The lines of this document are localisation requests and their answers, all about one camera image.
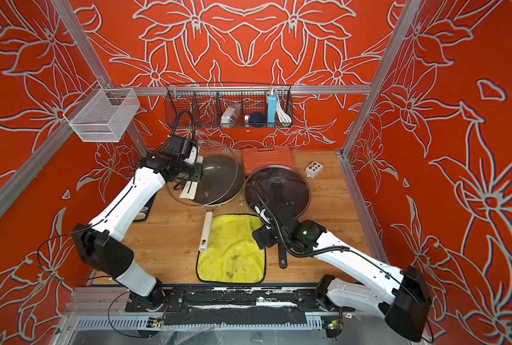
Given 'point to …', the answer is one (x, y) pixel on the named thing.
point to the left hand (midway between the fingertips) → (198, 169)
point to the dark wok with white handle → (223, 181)
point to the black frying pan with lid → (283, 183)
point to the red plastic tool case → (255, 157)
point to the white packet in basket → (229, 116)
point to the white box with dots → (313, 169)
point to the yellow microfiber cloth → (233, 254)
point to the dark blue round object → (257, 120)
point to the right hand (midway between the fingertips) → (258, 230)
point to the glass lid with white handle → (183, 190)
